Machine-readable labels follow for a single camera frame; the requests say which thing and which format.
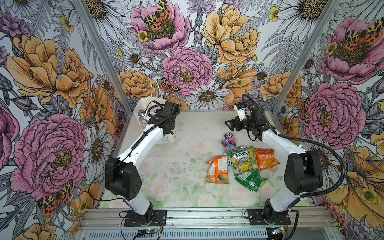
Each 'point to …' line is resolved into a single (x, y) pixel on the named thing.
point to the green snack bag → (252, 180)
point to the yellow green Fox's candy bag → (242, 159)
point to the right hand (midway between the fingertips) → (231, 123)
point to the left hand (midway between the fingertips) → (158, 118)
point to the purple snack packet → (229, 139)
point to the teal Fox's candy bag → (228, 149)
